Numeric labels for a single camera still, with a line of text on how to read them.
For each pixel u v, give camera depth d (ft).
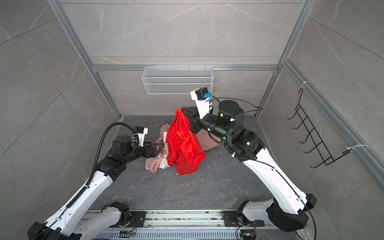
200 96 1.37
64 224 1.28
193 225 2.39
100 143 1.70
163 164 2.74
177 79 3.22
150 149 2.16
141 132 2.13
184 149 1.98
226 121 1.20
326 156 1.91
